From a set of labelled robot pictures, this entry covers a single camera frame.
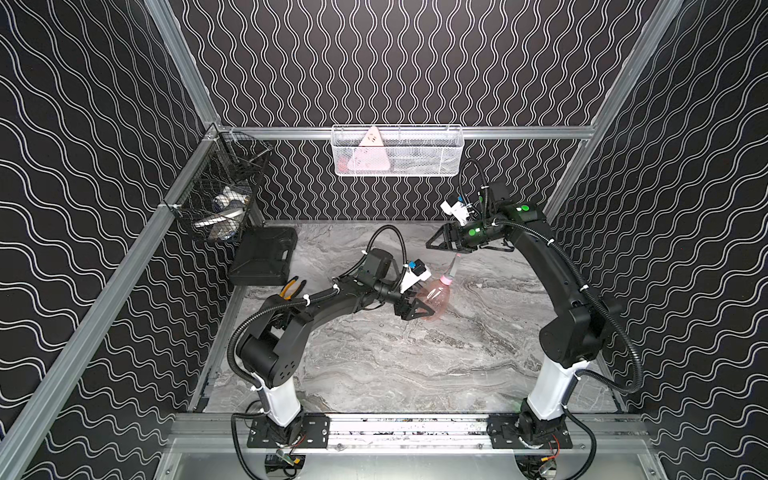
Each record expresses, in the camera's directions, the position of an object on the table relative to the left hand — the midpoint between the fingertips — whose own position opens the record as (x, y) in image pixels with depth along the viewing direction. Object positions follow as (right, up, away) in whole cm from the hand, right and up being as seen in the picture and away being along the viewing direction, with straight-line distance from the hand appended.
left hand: (428, 296), depth 81 cm
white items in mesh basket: (-56, +25, +4) cm, 61 cm away
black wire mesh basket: (-63, +43, +18) cm, 78 cm away
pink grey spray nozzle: (+4, +5, -5) cm, 8 cm away
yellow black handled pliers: (-44, +1, +19) cm, 48 cm away
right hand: (+2, +14, -2) cm, 14 cm away
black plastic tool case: (-54, +11, +22) cm, 59 cm away
